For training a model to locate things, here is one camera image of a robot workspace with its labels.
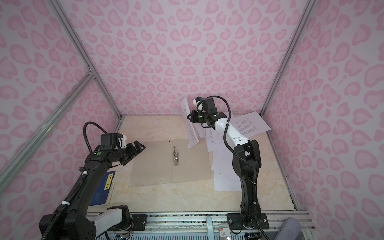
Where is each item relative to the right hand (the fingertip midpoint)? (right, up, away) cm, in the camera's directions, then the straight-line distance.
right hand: (188, 114), depth 88 cm
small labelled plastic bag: (+18, -55, -19) cm, 61 cm away
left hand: (-25, -19, -8) cm, 32 cm away
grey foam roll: (+47, -54, -20) cm, 75 cm away
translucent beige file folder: (-12, -29, +8) cm, 32 cm away
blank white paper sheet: (+22, -37, 0) cm, 43 cm away
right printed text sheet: (+45, -5, +26) cm, 52 cm away
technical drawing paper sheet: (+2, -14, +7) cm, 16 cm away
